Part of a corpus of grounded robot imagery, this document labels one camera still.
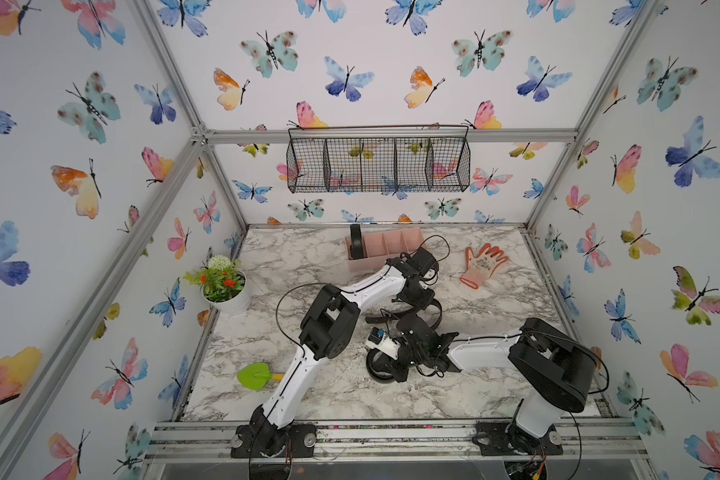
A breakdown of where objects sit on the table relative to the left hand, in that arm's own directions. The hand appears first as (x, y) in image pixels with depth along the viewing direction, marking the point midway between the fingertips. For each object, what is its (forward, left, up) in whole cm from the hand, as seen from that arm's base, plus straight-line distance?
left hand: (429, 301), depth 95 cm
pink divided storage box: (+24, +14, -1) cm, 28 cm away
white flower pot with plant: (0, +60, +11) cm, 61 cm away
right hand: (-19, +17, -1) cm, 25 cm away
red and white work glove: (+15, -20, -3) cm, 25 cm away
